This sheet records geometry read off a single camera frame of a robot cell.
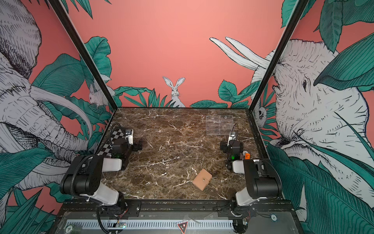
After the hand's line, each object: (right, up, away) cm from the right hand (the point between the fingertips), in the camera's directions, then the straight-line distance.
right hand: (231, 137), depth 95 cm
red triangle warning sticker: (-30, -40, -26) cm, 57 cm away
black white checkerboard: (-81, -8, -2) cm, 82 cm away
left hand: (-64, +1, 0) cm, 64 cm away
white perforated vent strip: (-48, -40, -24) cm, 67 cm away
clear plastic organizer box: (-6, +8, +10) cm, 14 cm away
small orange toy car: (+10, -12, -2) cm, 16 cm away
